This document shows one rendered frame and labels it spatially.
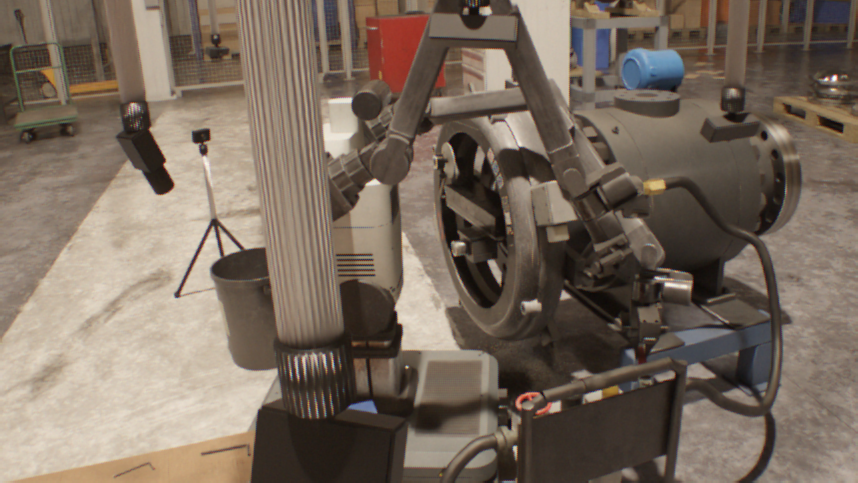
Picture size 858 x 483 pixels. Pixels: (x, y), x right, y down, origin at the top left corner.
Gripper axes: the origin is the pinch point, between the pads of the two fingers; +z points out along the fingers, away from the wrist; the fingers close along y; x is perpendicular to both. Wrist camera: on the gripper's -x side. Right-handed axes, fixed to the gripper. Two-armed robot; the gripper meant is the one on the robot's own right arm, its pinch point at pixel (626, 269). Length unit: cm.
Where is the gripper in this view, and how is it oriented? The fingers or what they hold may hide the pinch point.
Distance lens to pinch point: 150.9
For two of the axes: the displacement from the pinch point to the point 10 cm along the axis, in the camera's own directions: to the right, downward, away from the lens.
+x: -8.4, 4.8, 2.5
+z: 5.4, 8.0, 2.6
